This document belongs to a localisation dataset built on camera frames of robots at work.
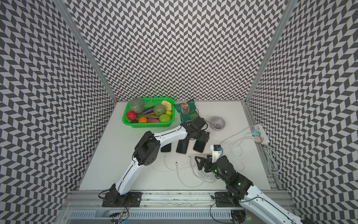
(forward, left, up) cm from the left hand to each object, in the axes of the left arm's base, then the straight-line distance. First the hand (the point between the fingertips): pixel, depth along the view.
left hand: (203, 137), depth 95 cm
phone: (-6, +3, 0) cm, 7 cm away
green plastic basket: (+22, +47, +10) cm, 53 cm away
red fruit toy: (+14, +51, +8) cm, 54 cm away
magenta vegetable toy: (+12, +36, +5) cm, 38 cm away
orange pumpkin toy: (+12, +43, +5) cm, 45 cm away
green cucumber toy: (+16, +41, +4) cm, 44 cm away
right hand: (-18, +3, +6) cm, 19 cm away
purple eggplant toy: (+21, +41, +4) cm, 46 cm away
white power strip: (+8, -42, 0) cm, 42 cm away
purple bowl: (+10, -11, +2) cm, 15 cm away
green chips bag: (+19, +10, +6) cm, 23 cm away
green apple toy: (+21, +32, +5) cm, 39 cm away
